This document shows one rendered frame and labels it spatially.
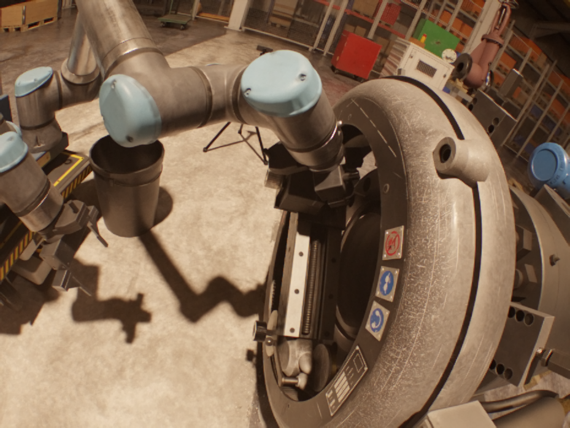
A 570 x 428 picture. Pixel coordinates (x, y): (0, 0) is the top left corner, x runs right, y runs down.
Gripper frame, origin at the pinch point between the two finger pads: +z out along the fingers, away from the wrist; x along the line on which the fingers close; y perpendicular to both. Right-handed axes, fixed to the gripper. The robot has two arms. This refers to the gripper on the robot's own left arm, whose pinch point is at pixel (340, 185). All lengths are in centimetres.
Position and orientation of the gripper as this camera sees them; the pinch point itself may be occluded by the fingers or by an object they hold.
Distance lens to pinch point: 62.0
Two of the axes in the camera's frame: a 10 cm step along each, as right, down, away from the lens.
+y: 9.2, -1.9, -3.5
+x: -0.6, -9.3, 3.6
